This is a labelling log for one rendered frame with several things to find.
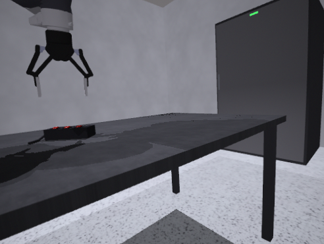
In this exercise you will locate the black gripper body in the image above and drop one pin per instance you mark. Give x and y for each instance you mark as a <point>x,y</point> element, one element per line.
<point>56,40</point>

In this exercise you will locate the black power strip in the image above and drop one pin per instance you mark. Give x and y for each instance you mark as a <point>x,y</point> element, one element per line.
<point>68,132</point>

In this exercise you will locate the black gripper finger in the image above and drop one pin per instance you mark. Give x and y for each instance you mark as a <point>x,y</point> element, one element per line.
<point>38,50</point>
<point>86,76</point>

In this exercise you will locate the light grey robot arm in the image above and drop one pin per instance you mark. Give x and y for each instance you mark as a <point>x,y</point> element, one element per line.
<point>50,14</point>

